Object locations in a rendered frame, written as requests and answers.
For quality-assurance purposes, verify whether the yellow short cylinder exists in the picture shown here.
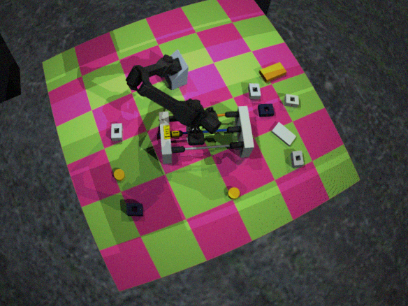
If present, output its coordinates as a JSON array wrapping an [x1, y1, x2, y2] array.
[[228, 187, 240, 200], [114, 169, 125, 181]]

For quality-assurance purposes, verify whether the orange flat block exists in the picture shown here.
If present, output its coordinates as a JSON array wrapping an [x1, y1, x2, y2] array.
[[259, 62, 286, 82]]

